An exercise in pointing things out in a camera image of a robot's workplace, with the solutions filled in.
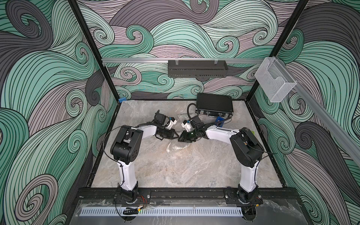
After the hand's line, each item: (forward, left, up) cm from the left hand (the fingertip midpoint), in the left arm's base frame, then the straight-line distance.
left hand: (177, 134), depth 94 cm
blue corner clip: (+38, +49, -4) cm, 62 cm away
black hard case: (+29, -31, 0) cm, 42 cm away
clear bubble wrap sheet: (-12, 0, +1) cm, 12 cm away
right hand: (-5, -1, 0) cm, 5 cm away
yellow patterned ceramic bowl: (-9, 0, +3) cm, 10 cm away
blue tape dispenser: (+11, -31, +1) cm, 33 cm away
